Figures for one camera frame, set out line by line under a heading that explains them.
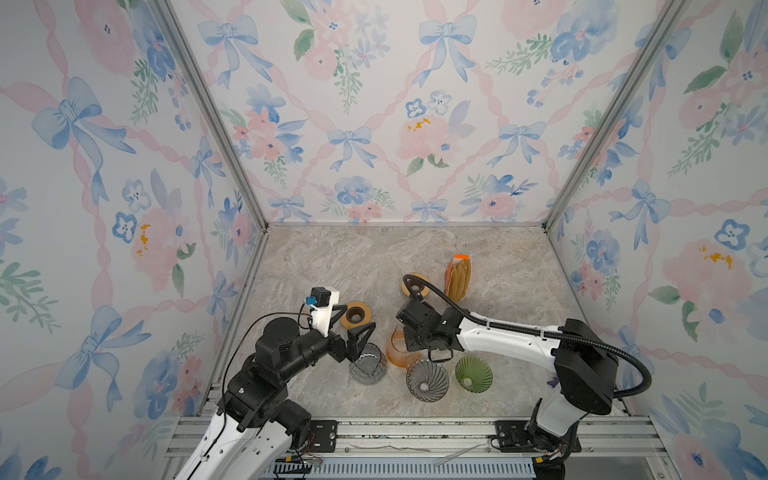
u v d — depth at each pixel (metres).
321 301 0.54
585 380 0.43
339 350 0.57
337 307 0.62
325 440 0.73
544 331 0.48
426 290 0.99
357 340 0.57
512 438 0.73
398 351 0.80
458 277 0.95
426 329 0.63
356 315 0.95
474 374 0.81
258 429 0.47
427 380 0.80
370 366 0.86
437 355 0.72
